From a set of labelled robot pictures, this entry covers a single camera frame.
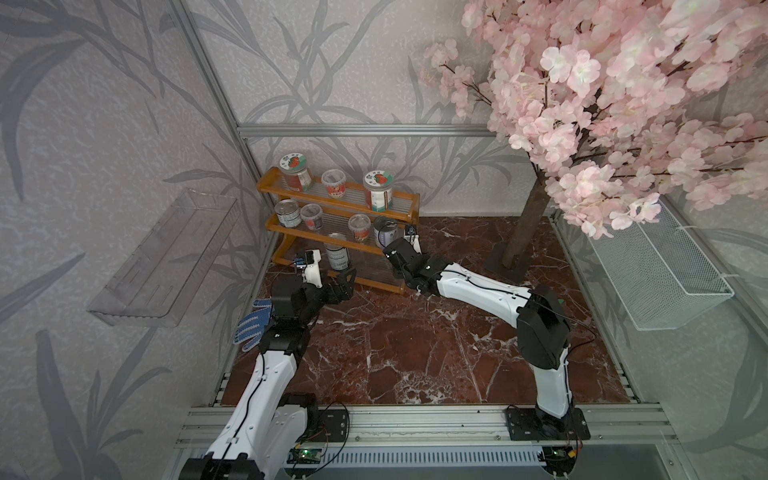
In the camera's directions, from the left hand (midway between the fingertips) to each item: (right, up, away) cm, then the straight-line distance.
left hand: (342, 271), depth 78 cm
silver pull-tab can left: (-20, +17, +16) cm, 31 cm away
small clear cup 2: (+3, +13, +11) cm, 17 cm away
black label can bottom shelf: (-5, +3, +19) cm, 20 cm away
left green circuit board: (-7, -43, -8) cm, 45 cm away
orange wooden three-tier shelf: (-6, +12, +18) cm, 23 cm away
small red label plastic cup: (-3, +25, +5) cm, 25 cm away
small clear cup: (-13, +16, +15) cm, 25 cm away
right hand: (+17, +3, +12) cm, 21 cm away
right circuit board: (+54, -45, -6) cm, 71 cm away
